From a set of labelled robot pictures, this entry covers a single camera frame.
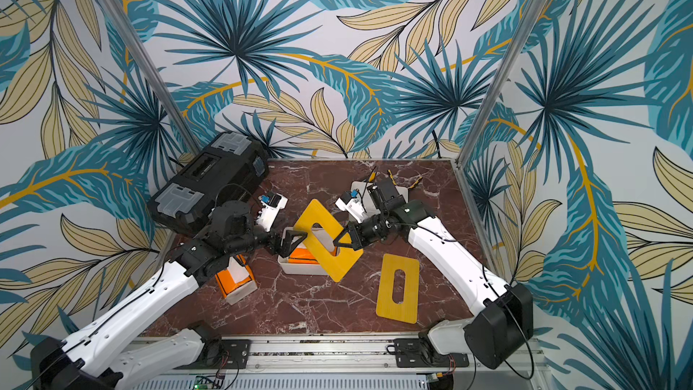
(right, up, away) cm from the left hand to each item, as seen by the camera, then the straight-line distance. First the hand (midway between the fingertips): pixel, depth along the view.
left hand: (293, 231), depth 73 cm
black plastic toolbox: (-26, +18, +20) cm, 38 cm away
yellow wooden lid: (+33, -26, +9) cm, 43 cm away
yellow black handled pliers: (+43, +14, +38) cm, 59 cm away
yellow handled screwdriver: (+25, +16, +41) cm, 50 cm away
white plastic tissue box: (+2, -15, +14) cm, 21 cm away
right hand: (+12, -3, -2) cm, 12 cm away
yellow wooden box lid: (+14, -6, -4) cm, 16 cm away
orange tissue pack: (-17, -15, +5) cm, 24 cm away
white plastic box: (+18, +11, -6) cm, 22 cm away
